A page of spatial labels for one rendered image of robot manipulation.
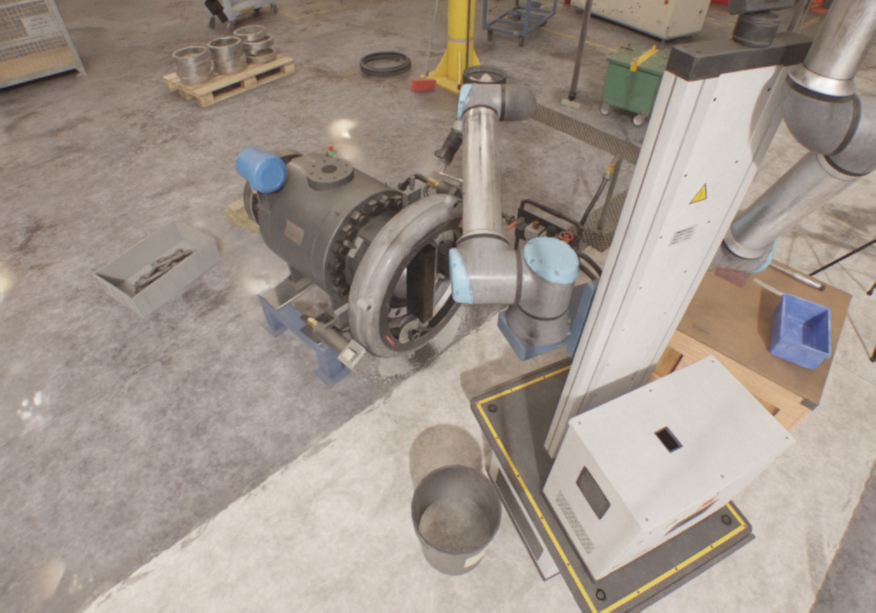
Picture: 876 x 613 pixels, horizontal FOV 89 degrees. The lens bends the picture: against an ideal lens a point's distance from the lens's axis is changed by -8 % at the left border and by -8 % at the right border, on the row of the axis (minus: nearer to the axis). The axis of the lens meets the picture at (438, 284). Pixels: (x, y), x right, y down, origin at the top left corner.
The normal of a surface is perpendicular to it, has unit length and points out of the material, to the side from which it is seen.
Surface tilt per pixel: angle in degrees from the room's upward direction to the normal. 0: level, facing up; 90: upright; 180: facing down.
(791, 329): 0
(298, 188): 27
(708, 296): 0
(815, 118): 100
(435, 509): 0
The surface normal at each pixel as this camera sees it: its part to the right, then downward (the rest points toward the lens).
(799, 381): 0.00, -0.71
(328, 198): -0.25, -0.47
